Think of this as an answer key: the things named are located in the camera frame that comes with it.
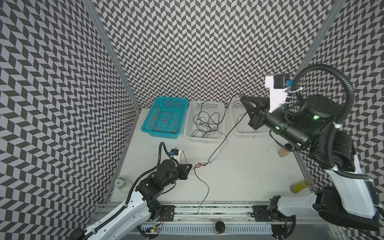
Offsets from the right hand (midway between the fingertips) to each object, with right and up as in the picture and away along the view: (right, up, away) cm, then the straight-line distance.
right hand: (246, 96), depth 44 cm
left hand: (-17, -31, +31) cm, 47 cm away
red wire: (-38, -5, +67) cm, 78 cm away
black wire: (-9, -10, +64) cm, 65 cm away
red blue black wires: (-14, -27, +23) cm, 39 cm away
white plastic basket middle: (-19, +3, +67) cm, 69 cm away
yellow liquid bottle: (+37, -40, +29) cm, 61 cm away
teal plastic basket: (-32, +4, +71) cm, 78 cm away
